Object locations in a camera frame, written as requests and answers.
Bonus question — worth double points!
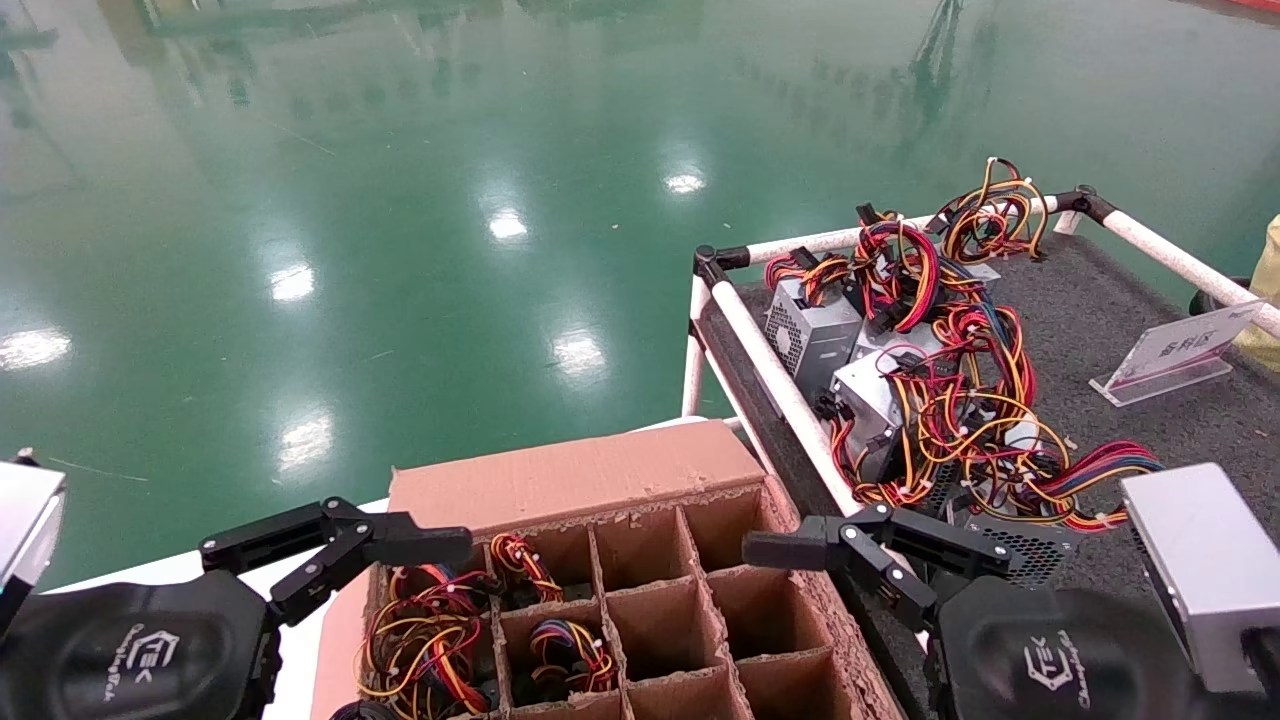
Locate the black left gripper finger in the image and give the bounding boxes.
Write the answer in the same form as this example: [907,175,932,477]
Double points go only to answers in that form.
[268,545,474,629]
[200,498,474,578]

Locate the silver power supply yellow cables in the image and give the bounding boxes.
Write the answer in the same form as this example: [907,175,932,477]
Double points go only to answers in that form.
[820,345,1076,501]

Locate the power supply large cable tangle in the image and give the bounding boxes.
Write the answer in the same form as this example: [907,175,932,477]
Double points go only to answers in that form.
[357,565,496,720]

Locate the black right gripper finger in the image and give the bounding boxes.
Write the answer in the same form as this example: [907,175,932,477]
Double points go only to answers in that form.
[745,545,941,632]
[741,502,1014,585]

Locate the silver power supply red cables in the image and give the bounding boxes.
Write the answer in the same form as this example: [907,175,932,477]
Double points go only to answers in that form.
[850,205,1001,366]

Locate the brown cardboard divider box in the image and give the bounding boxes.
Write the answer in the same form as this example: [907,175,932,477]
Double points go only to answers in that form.
[310,420,906,720]

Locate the pale yellow cloth object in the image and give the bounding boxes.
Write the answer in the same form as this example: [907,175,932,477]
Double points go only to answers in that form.
[1235,212,1280,373]

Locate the clear acrylic label sign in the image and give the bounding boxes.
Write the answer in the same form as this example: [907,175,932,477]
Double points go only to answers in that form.
[1090,300,1263,408]

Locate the power supply purple striped cables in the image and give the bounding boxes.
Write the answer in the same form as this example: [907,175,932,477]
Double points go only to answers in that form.
[505,618,621,720]

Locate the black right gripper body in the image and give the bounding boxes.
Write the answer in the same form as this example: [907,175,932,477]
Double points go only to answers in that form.
[930,583,1280,720]

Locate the white pipe cart frame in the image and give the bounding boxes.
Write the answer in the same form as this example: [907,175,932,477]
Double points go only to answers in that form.
[682,185,1280,651]

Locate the black caster wheel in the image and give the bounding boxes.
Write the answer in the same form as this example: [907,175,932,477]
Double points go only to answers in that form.
[1188,277,1253,317]

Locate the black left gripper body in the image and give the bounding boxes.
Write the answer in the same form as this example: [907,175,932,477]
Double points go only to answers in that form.
[0,570,286,720]

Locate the power supply small cable loop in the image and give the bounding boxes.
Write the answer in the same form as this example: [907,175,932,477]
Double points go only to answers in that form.
[488,533,566,606]

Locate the grey power supply mesh side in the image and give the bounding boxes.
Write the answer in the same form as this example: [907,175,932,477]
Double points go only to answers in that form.
[765,245,866,416]

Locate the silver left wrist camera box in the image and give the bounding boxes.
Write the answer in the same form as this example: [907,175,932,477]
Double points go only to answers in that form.
[0,450,68,631]

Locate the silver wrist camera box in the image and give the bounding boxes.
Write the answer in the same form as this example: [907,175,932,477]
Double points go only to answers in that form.
[0,450,68,631]
[1120,462,1280,696]

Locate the grey power supply orange cables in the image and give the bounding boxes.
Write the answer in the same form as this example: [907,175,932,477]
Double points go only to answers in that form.
[925,158,1051,286]

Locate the power supply black mesh grille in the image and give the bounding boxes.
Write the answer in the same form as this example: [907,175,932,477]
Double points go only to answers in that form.
[920,440,1166,588]

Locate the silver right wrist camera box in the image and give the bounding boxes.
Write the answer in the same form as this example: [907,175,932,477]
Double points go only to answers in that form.
[1120,462,1280,696]

